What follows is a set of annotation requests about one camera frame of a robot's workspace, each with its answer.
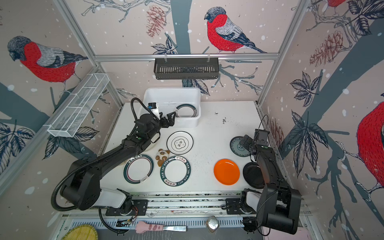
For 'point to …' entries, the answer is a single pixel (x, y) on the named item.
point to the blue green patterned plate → (236, 148)
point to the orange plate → (226, 172)
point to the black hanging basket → (186, 69)
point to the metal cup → (212, 224)
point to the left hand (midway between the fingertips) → (168, 112)
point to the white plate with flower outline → (179, 142)
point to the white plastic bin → (185, 102)
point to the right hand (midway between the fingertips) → (248, 144)
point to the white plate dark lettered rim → (175, 171)
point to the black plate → (253, 174)
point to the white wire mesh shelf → (67, 123)
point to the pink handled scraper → (142, 227)
